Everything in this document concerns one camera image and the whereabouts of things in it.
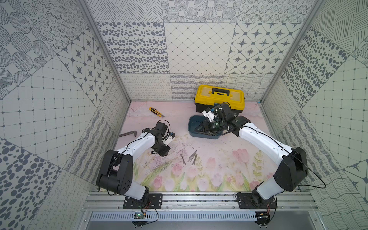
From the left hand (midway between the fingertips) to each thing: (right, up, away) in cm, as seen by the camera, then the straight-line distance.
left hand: (164, 149), depth 88 cm
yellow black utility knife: (-10, +24, +24) cm, 35 cm away
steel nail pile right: (+18, -5, +3) cm, 19 cm away
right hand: (+20, +12, -11) cm, 26 cm away
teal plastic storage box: (+19, +17, +19) cm, 32 cm away
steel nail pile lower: (+19, -7, +2) cm, 21 cm away
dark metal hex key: (-24, +9, +13) cm, 29 cm away
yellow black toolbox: (+30, +36, +16) cm, 49 cm away
